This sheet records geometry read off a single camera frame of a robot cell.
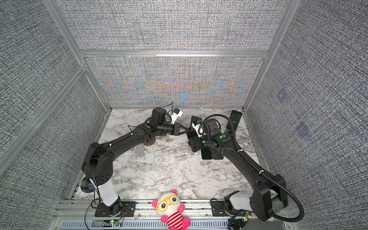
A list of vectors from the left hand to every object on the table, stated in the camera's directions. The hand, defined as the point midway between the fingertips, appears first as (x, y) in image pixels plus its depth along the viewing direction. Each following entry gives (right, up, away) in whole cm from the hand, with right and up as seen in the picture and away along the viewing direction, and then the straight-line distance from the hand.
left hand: (188, 131), depth 79 cm
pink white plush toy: (-10, -35, -11) cm, 38 cm away
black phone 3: (+2, -2, -1) cm, 3 cm away
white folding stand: (-28, -16, +8) cm, 33 cm away
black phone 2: (+31, +7, +15) cm, 36 cm away
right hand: (+4, -4, +3) cm, 7 cm away
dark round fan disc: (-57, -30, 0) cm, 64 cm away
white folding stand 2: (+4, -18, +12) cm, 22 cm away
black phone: (+5, +6, +11) cm, 13 cm away
